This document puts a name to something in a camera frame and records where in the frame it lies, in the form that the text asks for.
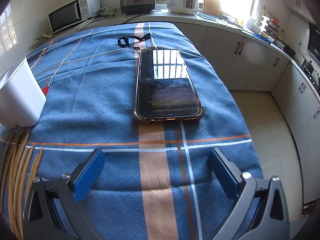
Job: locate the red paper scrap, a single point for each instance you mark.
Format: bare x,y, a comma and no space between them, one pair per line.
45,90

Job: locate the white pressure cooker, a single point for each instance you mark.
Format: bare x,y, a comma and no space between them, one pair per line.
188,7

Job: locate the white kitchen base cabinets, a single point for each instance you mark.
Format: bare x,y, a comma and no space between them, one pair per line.
244,63

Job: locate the black smartphone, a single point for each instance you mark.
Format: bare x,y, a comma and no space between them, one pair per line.
164,89

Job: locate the blue plaid tablecloth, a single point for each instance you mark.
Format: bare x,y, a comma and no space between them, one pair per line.
155,182

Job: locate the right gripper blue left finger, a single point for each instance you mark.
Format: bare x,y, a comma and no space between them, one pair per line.
41,218

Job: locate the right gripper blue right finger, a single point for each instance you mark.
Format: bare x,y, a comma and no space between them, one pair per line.
271,218

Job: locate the white microwave oven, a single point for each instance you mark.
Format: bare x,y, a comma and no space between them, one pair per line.
72,13

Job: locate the dark rice cooker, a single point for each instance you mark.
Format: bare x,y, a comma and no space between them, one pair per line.
132,7

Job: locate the wooden cutting board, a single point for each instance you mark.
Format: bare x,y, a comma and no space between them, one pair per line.
211,7

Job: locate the white utensil holder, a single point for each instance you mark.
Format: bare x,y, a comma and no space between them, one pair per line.
22,99

